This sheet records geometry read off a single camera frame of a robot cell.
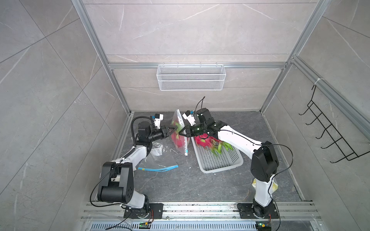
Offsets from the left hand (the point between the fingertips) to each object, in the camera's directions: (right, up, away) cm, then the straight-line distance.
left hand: (177, 127), depth 81 cm
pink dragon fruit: (0, -8, +5) cm, 9 cm away
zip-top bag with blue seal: (-13, -21, +11) cm, 27 cm away
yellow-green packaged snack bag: (+55, -34, -2) cm, 64 cm away
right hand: (+2, -4, 0) cm, 4 cm away
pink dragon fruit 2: (+23, -12, +11) cm, 28 cm away
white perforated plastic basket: (+20, -23, +9) cm, 32 cm away
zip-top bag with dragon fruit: (+1, +5, -3) cm, 6 cm away
